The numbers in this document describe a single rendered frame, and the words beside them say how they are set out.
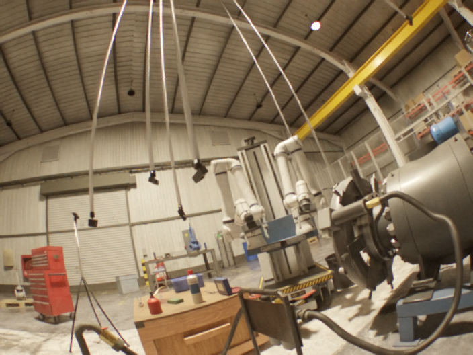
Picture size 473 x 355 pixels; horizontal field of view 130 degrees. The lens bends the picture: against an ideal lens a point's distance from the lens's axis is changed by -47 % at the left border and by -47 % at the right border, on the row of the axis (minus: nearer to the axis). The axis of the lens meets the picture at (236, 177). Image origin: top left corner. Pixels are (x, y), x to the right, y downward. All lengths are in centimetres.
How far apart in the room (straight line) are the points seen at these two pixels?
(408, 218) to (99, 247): 938
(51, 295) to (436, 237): 412
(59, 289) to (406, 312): 397
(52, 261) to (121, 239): 580
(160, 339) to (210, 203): 882
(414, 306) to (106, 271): 923
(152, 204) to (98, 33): 743
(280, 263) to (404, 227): 136
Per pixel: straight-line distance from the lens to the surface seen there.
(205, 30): 871
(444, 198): 106
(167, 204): 946
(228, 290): 140
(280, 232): 202
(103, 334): 86
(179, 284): 202
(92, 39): 904
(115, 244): 927
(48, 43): 930
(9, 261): 1156
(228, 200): 183
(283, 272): 214
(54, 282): 378
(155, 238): 919
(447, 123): 151
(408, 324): 119
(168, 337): 135
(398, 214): 111
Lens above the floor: 78
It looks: 18 degrees up
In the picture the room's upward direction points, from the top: 16 degrees counter-clockwise
